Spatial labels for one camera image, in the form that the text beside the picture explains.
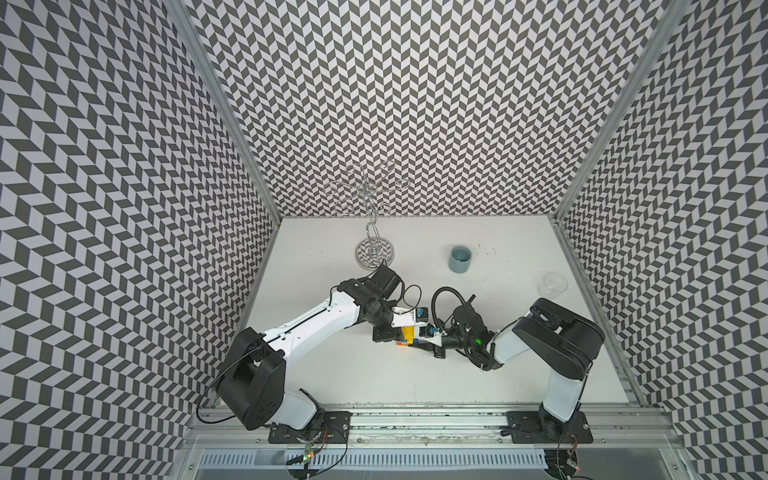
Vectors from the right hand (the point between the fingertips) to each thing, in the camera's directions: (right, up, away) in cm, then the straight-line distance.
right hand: (413, 337), depth 87 cm
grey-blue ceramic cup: (+17, +22, +15) cm, 31 cm away
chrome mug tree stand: (-13, +25, +19) cm, 34 cm away
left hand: (-5, +4, -6) cm, 9 cm away
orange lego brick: (-3, -1, -3) cm, 5 cm away
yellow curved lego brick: (-2, +5, -11) cm, 12 cm away
